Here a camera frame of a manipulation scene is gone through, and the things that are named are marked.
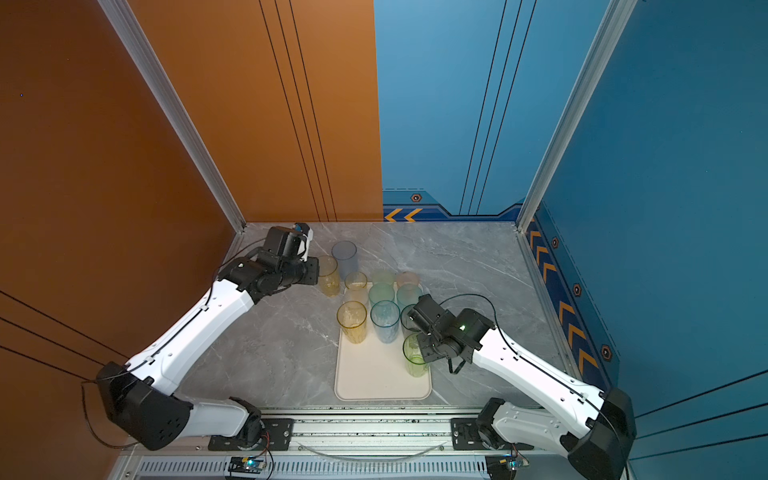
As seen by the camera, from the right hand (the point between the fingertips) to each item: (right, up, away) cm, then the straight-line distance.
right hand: (428, 346), depth 76 cm
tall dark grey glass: (-6, +6, +3) cm, 9 cm away
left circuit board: (-44, -27, -5) cm, 52 cm away
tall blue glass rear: (-24, +23, +18) cm, 38 cm away
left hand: (-29, +21, +4) cm, 36 cm away
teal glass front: (-13, +12, +14) cm, 23 cm away
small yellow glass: (-22, +14, +24) cm, 35 cm away
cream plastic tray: (-15, -10, +7) cm, 19 cm away
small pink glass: (-4, +16, +23) cm, 28 cm away
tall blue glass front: (-11, +5, +12) cm, 17 cm away
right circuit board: (+17, -27, -5) cm, 33 cm away
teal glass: (-4, +11, +18) cm, 21 cm away
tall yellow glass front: (-21, +5, +11) cm, 25 cm away
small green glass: (-12, +16, +22) cm, 29 cm away
